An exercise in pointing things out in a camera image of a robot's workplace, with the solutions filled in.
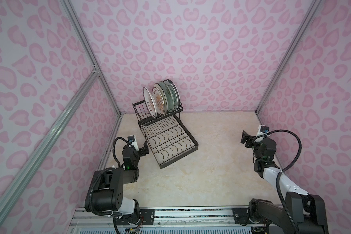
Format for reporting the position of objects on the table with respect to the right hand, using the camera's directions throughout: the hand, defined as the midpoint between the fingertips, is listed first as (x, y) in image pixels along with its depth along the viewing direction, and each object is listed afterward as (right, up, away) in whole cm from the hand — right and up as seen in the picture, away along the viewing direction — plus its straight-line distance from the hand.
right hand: (252, 131), depth 84 cm
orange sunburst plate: (-62, +19, +15) cm, 67 cm away
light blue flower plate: (-48, +20, -2) cm, 52 cm away
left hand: (-66, -6, +7) cm, 67 cm away
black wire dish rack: (-50, -5, +19) cm, 54 cm away
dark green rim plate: (-42, +18, -1) cm, 46 cm away
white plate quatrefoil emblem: (-45, +21, -3) cm, 50 cm away
